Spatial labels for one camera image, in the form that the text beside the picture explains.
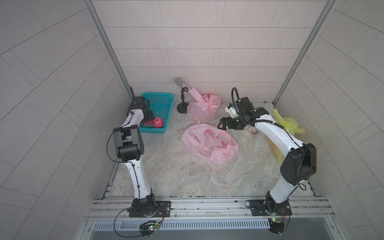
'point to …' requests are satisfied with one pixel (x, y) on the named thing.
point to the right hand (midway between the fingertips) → (223, 125)
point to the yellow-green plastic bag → (291, 125)
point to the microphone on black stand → (182, 107)
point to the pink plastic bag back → (204, 106)
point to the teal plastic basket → (161, 104)
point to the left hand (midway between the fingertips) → (149, 114)
